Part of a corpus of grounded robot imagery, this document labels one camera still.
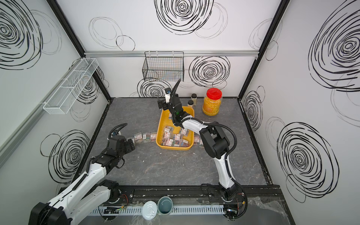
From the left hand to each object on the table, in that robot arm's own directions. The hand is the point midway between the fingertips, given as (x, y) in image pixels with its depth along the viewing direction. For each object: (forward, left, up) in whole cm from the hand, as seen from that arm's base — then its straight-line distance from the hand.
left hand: (127, 143), depth 85 cm
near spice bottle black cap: (+33, -39, +3) cm, 51 cm away
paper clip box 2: (+7, -44, -6) cm, 45 cm away
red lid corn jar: (+31, -54, +4) cm, 63 cm away
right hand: (+27, -22, +16) cm, 38 cm away
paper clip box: (+7, -4, -6) cm, 10 cm away
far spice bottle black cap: (+44, -42, 0) cm, 61 cm away
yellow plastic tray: (+8, -26, -5) cm, 28 cm away
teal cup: (-30, -26, -7) cm, 40 cm away
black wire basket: (+71, -15, +9) cm, 73 cm away
